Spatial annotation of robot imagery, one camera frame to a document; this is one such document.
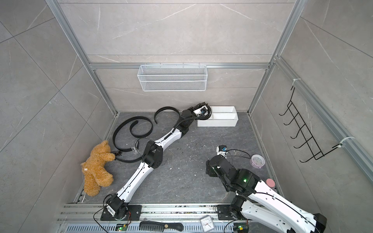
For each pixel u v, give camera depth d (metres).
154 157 0.73
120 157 0.95
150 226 0.70
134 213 0.73
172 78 1.00
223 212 0.73
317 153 0.58
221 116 1.10
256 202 0.47
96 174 0.76
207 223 0.69
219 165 0.50
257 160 0.90
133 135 1.04
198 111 0.92
